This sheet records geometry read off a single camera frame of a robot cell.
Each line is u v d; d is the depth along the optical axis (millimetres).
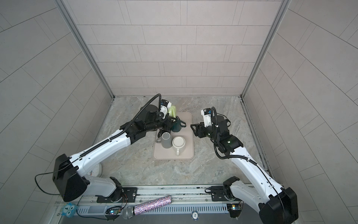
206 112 653
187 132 947
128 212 630
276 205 364
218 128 548
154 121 589
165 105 644
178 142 827
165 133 845
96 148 445
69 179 374
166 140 828
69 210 654
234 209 680
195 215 656
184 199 708
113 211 642
